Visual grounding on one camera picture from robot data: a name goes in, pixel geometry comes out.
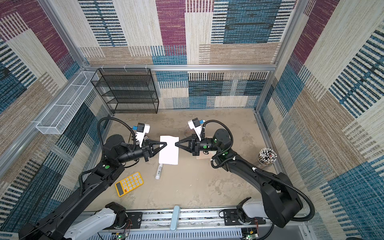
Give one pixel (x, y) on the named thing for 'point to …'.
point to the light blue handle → (175, 218)
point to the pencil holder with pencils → (266, 157)
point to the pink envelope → (203, 156)
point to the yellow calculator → (129, 183)
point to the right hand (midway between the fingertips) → (176, 147)
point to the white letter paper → (169, 154)
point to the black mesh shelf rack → (127, 90)
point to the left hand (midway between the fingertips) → (166, 143)
